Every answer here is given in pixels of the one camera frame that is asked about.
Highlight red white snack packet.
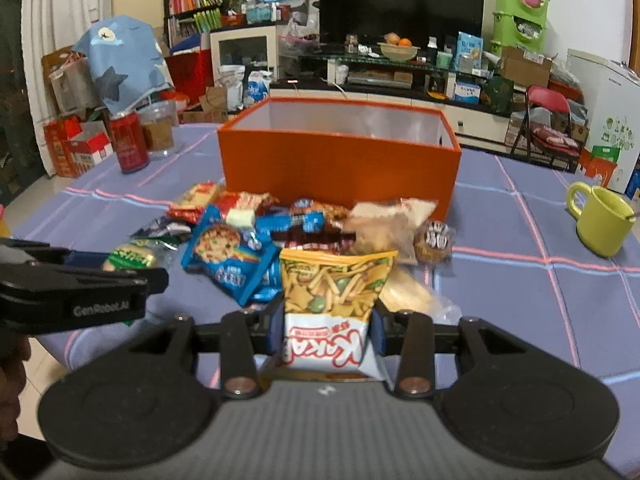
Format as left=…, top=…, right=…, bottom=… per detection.
left=216, top=191, right=264, bottom=222

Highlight green clear snack packet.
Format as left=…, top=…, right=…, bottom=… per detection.
left=102, top=242, right=168, bottom=272

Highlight blue plaid tablecloth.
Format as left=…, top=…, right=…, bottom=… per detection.
left=10, top=122, right=640, bottom=461

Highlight black television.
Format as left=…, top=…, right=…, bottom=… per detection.
left=319, top=0, right=486, bottom=45

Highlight yellow white stick snack packet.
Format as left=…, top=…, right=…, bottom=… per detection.
left=279, top=249, right=399, bottom=380

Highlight white standing air conditioner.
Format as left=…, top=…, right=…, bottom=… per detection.
left=112, top=0, right=166, bottom=56

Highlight red bag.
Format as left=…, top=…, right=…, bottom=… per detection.
left=165, top=50, right=213, bottom=106

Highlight red folding chair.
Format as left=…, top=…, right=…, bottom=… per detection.
left=510, top=85, right=583, bottom=171

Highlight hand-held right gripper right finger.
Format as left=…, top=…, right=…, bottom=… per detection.
left=370, top=304, right=531, bottom=400

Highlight dark green bag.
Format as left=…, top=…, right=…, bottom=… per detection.
left=482, top=75, right=516, bottom=113

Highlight brown muffin packet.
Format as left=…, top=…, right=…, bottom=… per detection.
left=415, top=220, right=457, bottom=264

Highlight orange cardboard box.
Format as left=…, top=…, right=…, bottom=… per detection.
left=216, top=96, right=462, bottom=223

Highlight white blue sack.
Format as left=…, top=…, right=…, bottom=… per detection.
left=247, top=71, right=272, bottom=108

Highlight white glass door cabinet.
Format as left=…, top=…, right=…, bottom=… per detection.
left=210, top=25, right=281, bottom=111

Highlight white curtain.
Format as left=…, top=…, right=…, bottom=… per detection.
left=20, top=0, right=116, bottom=176

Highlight glass top television stand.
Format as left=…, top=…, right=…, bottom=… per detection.
left=270, top=45, right=516, bottom=148

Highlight bookshelf with books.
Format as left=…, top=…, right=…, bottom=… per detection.
left=162, top=0, right=226, bottom=51

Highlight white chest freezer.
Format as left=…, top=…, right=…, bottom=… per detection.
left=565, top=49, right=640, bottom=196

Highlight clear pastry packet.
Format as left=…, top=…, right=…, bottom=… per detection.
left=380, top=269, right=462, bottom=325

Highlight blue white box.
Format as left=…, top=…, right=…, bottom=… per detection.
left=452, top=82, right=481, bottom=104

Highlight tall blue white bag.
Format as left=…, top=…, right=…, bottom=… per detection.
left=455, top=32, right=483, bottom=73

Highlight clear plastic cup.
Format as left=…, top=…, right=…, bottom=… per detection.
left=137, top=100, right=180, bottom=159

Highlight beige bread packet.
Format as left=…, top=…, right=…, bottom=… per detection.
left=345, top=199, right=440, bottom=265

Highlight black silver snack packet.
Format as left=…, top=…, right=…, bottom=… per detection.
left=131, top=216, right=192, bottom=248

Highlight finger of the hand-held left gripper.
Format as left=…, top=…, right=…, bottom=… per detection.
left=0, top=267, right=169, bottom=335
left=0, top=240, right=108, bottom=273

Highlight brown cardboard box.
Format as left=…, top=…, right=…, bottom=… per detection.
left=41, top=47, right=103, bottom=113

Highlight open cardboard box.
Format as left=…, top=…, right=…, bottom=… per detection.
left=500, top=47, right=553, bottom=89

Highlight blue cookie packet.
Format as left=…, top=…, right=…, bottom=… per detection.
left=255, top=211, right=326, bottom=235
left=181, top=204, right=283, bottom=308

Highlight red drink can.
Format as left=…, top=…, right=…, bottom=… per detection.
left=108, top=111, right=150, bottom=175

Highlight blue star print cloth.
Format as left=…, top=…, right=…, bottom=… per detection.
left=71, top=14, right=176, bottom=113

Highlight red white carton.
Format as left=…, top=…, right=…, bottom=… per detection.
left=42, top=117, right=113, bottom=178

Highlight fruit bowl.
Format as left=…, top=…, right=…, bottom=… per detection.
left=377, top=32, right=421, bottom=63

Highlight green plastic drawers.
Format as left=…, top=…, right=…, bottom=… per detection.
left=492, top=0, right=549, bottom=56

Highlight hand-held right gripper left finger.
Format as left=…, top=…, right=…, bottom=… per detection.
left=125, top=300, right=287, bottom=401

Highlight green mug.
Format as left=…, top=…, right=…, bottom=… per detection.
left=566, top=181, right=637, bottom=259

